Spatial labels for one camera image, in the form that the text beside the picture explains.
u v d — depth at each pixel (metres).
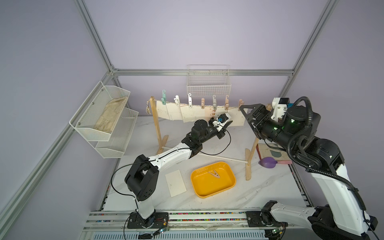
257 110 0.44
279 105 0.47
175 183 0.85
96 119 0.78
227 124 0.73
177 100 0.66
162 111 0.73
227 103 0.62
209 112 0.71
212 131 0.66
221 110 0.67
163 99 0.64
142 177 0.46
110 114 0.80
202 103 0.63
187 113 0.73
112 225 0.74
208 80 0.95
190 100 0.65
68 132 0.60
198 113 0.71
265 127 0.45
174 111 0.72
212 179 0.86
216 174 0.88
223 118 0.60
